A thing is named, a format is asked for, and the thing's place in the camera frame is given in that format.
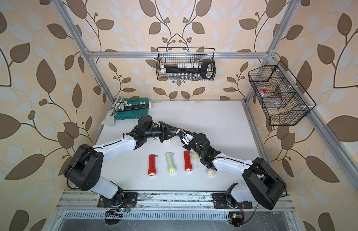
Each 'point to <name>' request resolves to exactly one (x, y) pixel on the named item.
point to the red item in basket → (263, 87)
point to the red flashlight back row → (180, 128)
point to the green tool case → (133, 114)
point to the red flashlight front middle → (188, 166)
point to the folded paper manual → (109, 121)
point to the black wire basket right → (283, 100)
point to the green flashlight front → (171, 167)
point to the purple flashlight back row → (167, 141)
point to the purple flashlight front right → (210, 172)
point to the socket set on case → (121, 106)
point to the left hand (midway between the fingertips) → (176, 128)
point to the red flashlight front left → (152, 171)
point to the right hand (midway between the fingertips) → (183, 131)
